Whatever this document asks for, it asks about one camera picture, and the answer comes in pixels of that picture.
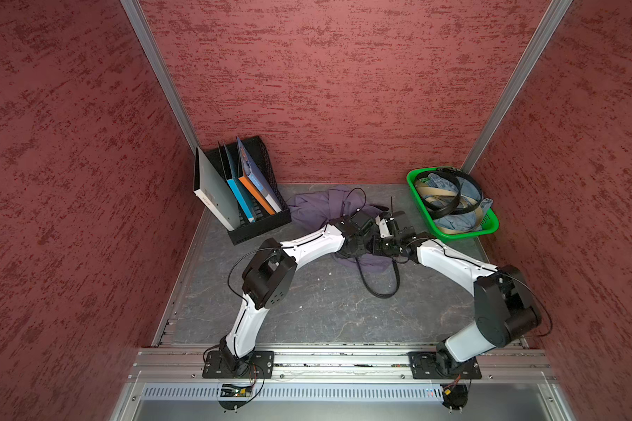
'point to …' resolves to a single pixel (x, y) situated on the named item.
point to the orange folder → (253, 188)
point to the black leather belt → (384, 208)
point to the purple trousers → (314, 210)
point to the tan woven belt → (422, 187)
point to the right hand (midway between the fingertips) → (369, 250)
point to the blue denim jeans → (456, 203)
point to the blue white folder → (257, 177)
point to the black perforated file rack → (265, 222)
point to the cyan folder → (239, 188)
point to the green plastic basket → (490, 222)
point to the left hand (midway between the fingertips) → (353, 254)
